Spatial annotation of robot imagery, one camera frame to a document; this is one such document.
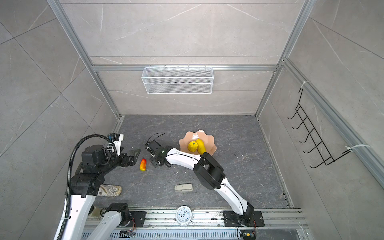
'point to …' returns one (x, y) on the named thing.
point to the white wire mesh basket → (177, 80)
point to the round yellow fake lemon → (192, 146)
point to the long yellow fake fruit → (201, 147)
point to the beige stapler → (185, 187)
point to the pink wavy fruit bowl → (208, 140)
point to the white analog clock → (184, 215)
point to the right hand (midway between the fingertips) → (156, 157)
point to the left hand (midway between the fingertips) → (130, 145)
